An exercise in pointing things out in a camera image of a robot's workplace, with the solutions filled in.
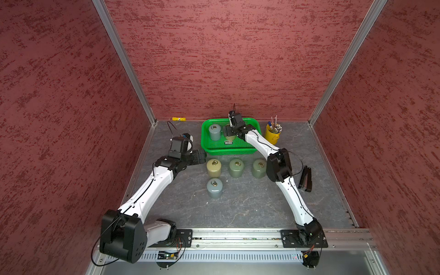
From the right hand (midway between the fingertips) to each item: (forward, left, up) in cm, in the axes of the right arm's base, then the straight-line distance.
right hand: (232, 129), depth 108 cm
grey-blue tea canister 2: (-40, +10, +2) cm, 41 cm away
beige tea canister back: (-5, +1, -2) cm, 6 cm away
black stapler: (-34, -39, -6) cm, 52 cm away
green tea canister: (-29, -1, +1) cm, 29 cm away
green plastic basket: (-5, +13, -6) cm, 15 cm away
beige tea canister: (-29, +11, +2) cm, 31 cm away
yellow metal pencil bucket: (-8, -24, +1) cm, 25 cm away
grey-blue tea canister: (-3, +11, +1) cm, 11 cm away
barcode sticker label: (-6, +3, -7) cm, 9 cm away
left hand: (-28, +19, +9) cm, 35 cm away
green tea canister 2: (-30, -13, +3) cm, 33 cm away
